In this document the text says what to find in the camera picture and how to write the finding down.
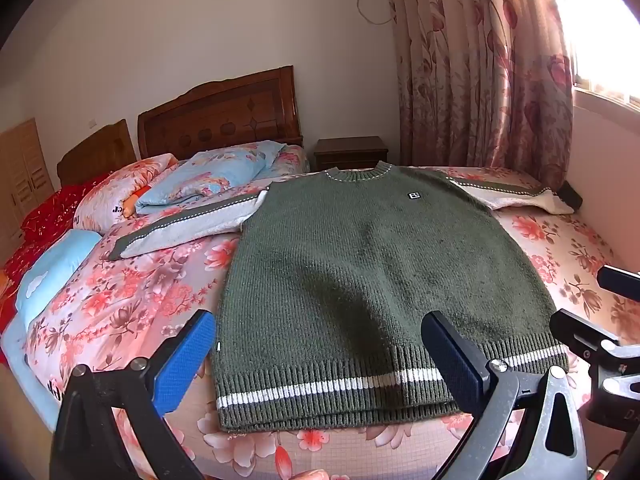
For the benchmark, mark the blue floral pillow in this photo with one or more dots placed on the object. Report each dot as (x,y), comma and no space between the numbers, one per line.
(200,180)

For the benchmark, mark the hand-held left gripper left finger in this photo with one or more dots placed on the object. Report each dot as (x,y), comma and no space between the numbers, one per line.
(184,362)

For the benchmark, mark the pink floral pillow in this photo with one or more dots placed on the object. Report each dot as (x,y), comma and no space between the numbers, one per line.
(112,195)

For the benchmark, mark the small plain wooden headboard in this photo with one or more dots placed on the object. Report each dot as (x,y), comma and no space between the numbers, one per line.
(97,152)

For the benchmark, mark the small black box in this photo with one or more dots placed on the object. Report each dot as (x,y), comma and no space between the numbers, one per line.
(570,195)

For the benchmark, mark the large carved wooden headboard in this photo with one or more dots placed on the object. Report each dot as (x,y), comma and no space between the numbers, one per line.
(225,115)

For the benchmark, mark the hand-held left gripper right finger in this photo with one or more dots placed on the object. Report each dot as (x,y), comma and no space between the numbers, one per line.
(452,362)

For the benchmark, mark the dark wooden nightstand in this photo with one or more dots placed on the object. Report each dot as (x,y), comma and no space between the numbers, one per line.
(350,152)

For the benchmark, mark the light wooden wardrobe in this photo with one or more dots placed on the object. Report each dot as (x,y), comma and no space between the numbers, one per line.
(22,175)

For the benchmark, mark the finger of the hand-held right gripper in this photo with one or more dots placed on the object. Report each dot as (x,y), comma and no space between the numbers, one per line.
(582,330)
(620,284)

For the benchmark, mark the red patterned blanket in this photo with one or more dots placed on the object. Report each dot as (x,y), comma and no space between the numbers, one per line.
(45,230)

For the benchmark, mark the window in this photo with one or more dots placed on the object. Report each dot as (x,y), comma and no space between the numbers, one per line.
(600,30)

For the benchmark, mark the green knitted sweater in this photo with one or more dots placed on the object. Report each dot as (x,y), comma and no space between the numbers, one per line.
(360,280)

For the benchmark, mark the pink floral curtain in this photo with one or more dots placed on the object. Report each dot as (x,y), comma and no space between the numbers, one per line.
(475,70)

